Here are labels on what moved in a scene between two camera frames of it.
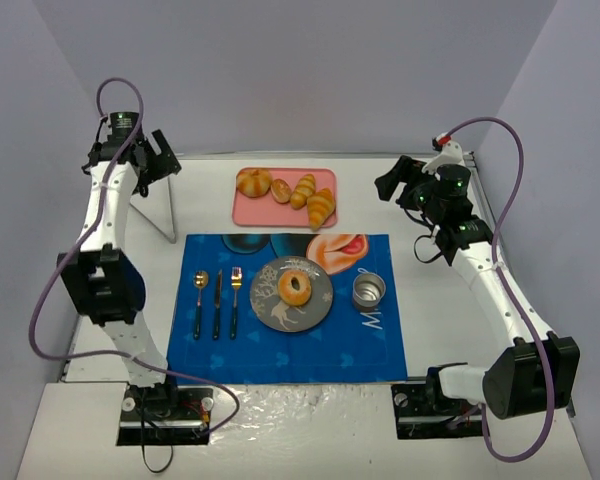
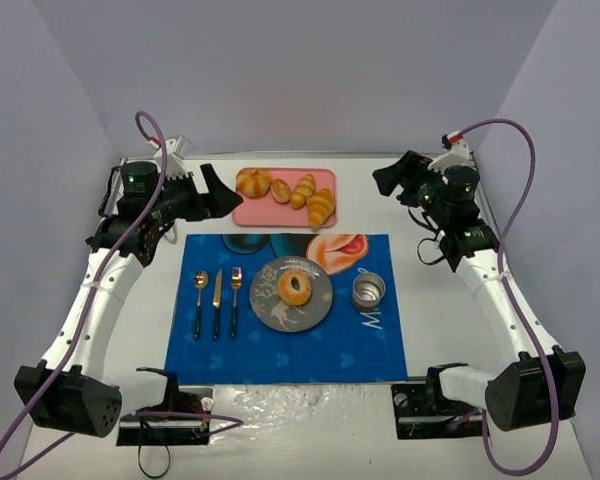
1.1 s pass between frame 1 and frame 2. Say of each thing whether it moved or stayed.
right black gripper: stayed
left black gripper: moved
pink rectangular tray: stayed
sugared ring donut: stayed
